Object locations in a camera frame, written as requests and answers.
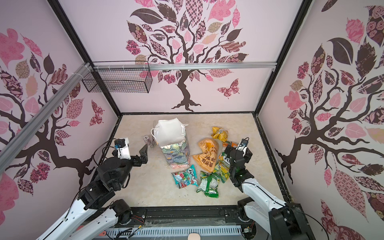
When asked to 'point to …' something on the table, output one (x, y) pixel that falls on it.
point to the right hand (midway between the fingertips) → (240, 144)
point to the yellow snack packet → (219, 133)
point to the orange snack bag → (208, 159)
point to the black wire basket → (122, 76)
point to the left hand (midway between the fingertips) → (138, 147)
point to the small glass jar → (147, 140)
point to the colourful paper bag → (172, 135)
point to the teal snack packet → (185, 177)
